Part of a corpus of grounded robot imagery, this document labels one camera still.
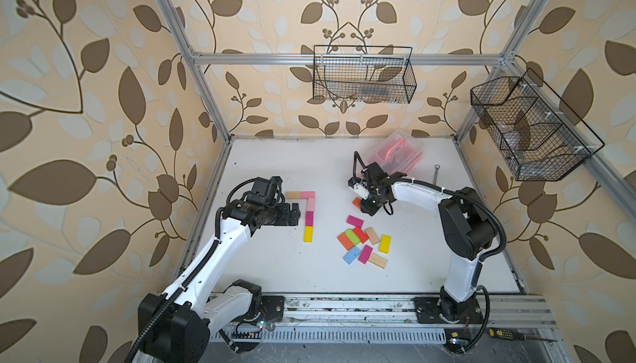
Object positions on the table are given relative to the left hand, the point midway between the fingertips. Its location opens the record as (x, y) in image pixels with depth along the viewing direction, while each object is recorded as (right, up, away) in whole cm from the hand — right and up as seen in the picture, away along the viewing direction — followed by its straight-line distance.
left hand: (284, 211), depth 80 cm
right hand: (+29, -1, +16) cm, 33 cm away
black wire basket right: (+78, +23, -7) cm, 82 cm away
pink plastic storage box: (+45, +21, +26) cm, 56 cm away
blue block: (+22, -16, +5) cm, 28 cm away
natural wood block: (0, +2, +23) cm, 23 cm away
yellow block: (+35, -13, +8) cm, 38 cm away
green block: (+23, -11, +9) cm, 27 cm away
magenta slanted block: (+27, -16, +5) cm, 32 cm away
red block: (+26, -11, +10) cm, 30 cm away
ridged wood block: (+31, -17, +3) cm, 36 cm away
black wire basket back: (+28, +51, +16) cm, 60 cm away
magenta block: (+25, -7, +14) cm, 29 cm away
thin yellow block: (+7, -11, +11) cm, 17 cm away
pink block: (+5, +3, +20) cm, 21 cm away
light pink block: (+7, -1, +19) cm, 20 cm away
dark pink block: (+7, -5, +13) cm, 16 cm away
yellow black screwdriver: (+67, -33, -11) cm, 75 cm away
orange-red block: (+21, -13, +9) cm, 26 cm away
